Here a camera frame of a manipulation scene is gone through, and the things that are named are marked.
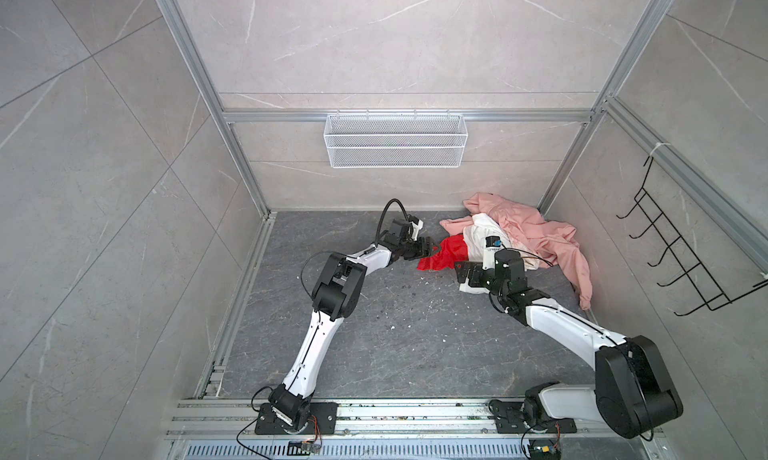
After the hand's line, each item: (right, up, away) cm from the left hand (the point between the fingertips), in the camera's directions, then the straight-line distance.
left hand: (437, 245), depth 104 cm
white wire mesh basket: (-15, +36, -3) cm, 39 cm away
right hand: (+7, -4, -14) cm, 16 cm away
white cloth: (+16, +7, -1) cm, 17 cm away
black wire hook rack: (+51, -6, -40) cm, 65 cm away
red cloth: (+5, -2, 0) cm, 6 cm away
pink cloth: (+37, +1, -1) cm, 37 cm away
